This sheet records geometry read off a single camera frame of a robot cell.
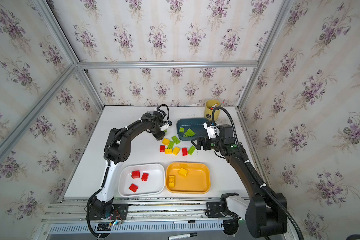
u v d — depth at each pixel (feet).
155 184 2.76
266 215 1.27
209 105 3.49
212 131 2.37
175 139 3.31
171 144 3.23
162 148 3.14
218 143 2.21
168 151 3.07
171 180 2.74
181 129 3.42
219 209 2.40
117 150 1.96
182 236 2.18
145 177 2.77
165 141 3.22
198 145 2.35
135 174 2.76
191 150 3.14
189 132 3.41
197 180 2.69
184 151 3.05
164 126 3.11
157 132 2.98
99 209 2.11
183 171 2.77
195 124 3.56
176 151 3.06
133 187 2.63
